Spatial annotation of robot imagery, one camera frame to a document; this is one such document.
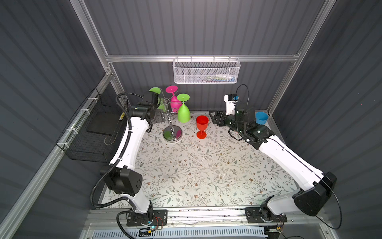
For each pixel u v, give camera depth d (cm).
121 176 42
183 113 90
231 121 60
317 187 40
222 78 91
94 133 73
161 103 83
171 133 106
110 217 76
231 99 61
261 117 99
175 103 94
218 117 63
